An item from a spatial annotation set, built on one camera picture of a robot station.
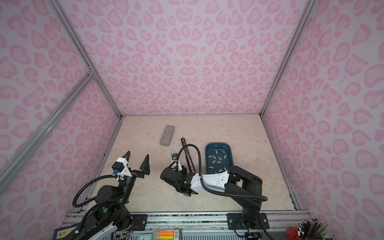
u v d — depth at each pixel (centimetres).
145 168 61
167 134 106
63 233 69
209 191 44
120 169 55
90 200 54
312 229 62
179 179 62
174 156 72
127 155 67
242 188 46
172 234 69
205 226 72
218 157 95
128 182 60
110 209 55
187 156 95
